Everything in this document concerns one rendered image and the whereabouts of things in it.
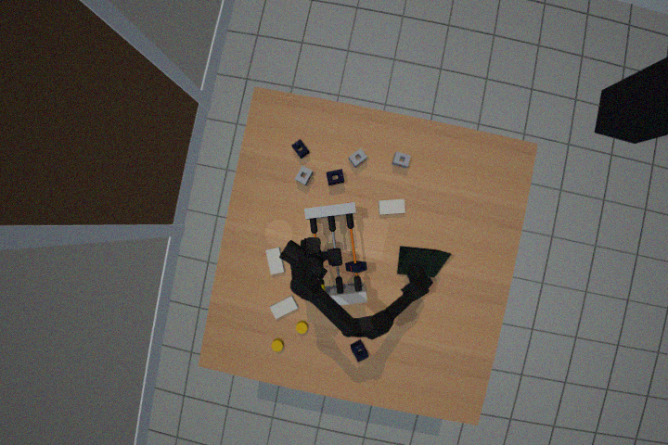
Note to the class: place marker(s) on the yellow block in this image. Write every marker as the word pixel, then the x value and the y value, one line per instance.
pixel 277 344
pixel 301 327

